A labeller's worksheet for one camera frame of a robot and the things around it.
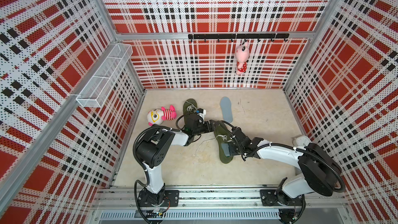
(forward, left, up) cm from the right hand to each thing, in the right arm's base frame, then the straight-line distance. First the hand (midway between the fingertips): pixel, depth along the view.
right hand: (233, 147), depth 88 cm
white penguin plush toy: (+18, +48, +6) cm, 52 cm away
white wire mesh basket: (+28, +81, +21) cm, 88 cm away
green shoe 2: (+27, +27, +5) cm, 39 cm away
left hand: (+14, +9, +4) cm, 17 cm away
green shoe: (+4, +7, +7) cm, 10 cm away
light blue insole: (+35, +2, -3) cm, 35 cm away
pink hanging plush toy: (+45, -6, +33) cm, 56 cm away
